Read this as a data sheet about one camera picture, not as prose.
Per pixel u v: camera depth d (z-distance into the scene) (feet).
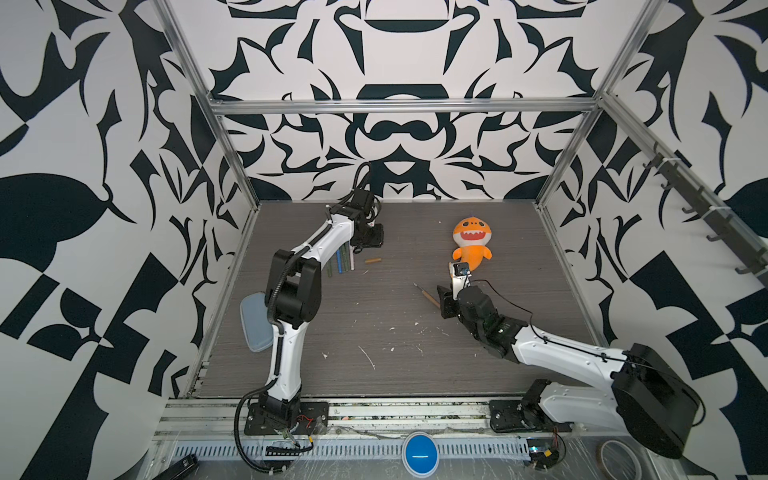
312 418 2.39
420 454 2.26
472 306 2.08
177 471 2.13
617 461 2.26
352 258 3.35
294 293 1.80
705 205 1.98
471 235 3.30
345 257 3.41
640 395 1.35
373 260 3.32
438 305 2.54
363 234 2.72
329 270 3.33
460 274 2.38
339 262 3.35
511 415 2.44
